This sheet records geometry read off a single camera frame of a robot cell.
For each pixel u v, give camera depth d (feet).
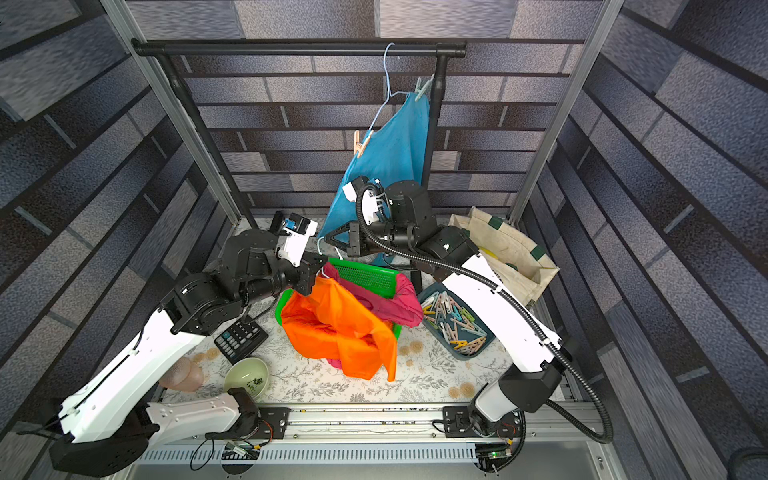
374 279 3.20
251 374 2.62
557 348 1.30
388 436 2.39
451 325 2.95
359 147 1.93
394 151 2.37
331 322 2.23
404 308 2.73
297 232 1.67
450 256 1.41
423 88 2.39
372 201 1.99
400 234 1.62
